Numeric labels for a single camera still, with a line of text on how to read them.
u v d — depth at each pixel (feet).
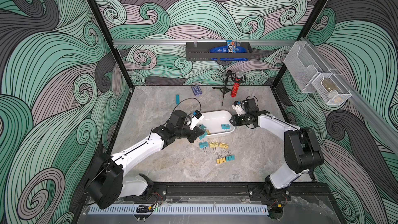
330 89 2.13
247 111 2.46
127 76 3.82
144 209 2.34
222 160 2.73
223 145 2.85
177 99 3.73
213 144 2.81
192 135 2.28
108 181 1.32
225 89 3.62
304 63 2.55
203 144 2.86
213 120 3.36
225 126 3.08
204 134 2.57
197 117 2.29
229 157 2.74
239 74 2.96
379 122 1.72
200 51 3.12
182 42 3.06
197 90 3.84
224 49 3.03
